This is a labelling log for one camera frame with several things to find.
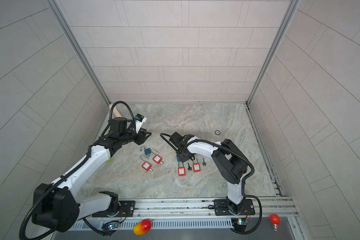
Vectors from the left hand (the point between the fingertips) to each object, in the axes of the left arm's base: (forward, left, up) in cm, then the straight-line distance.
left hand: (151, 130), depth 80 cm
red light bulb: (-39, -60, -13) cm, 72 cm away
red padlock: (-15, -25, -15) cm, 33 cm away
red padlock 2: (-14, +4, -16) cm, 21 cm away
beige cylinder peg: (+26, +33, -15) cm, 45 cm away
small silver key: (-15, -21, -17) cm, 31 cm away
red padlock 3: (-10, -3, -16) cm, 19 cm away
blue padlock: (-4, +5, -17) cm, 18 cm away
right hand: (-8, -18, -19) cm, 28 cm away
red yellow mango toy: (-42, 0, -12) cm, 44 cm away
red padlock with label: (-17, -17, -16) cm, 28 cm away
